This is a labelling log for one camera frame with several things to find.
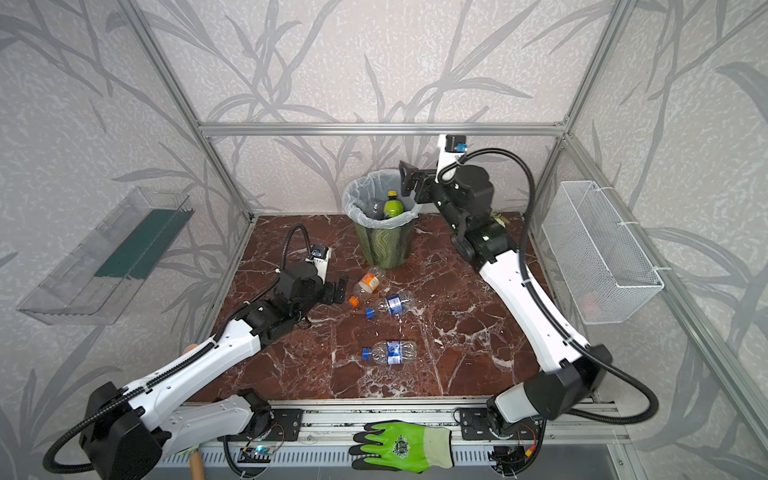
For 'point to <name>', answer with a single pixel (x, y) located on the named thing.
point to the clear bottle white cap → (374, 209)
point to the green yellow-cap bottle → (393, 206)
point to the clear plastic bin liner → (364, 197)
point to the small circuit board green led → (256, 454)
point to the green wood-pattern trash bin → (388, 248)
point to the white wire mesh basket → (605, 274)
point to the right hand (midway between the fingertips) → (421, 154)
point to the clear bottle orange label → (374, 282)
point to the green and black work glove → (402, 445)
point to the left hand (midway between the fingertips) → (337, 265)
